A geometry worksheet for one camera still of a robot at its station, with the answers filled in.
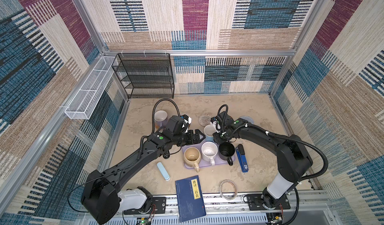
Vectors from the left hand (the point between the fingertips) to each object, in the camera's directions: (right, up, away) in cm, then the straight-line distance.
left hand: (200, 136), depth 76 cm
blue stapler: (+24, -14, +10) cm, 29 cm away
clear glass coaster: (+4, +6, +29) cm, 30 cm away
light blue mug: (+5, +1, +13) cm, 14 cm away
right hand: (+11, -5, +12) cm, 17 cm away
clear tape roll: (+10, -27, 0) cm, 29 cm away
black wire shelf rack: (-38, +39, +32) cm, 63 cm away
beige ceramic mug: (-4, -14, +12) cm, 19 cm away
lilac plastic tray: (+2, -17, +9) cm, 19 cm away
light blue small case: (-20, -20, +5) cm, 28 cm away
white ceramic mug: (+6, -11, +13) cm, 18 cm away
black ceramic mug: (+15, -9, +9) cm, 20 cm away
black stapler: (-20, -14, +13) cm, 28 cm away
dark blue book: (-5, -32, -3) cm, 32 cm away
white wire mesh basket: (-70, +17, +16) cm, 74 cm away
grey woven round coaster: (+34, +7, +29) cm, 45 cm away
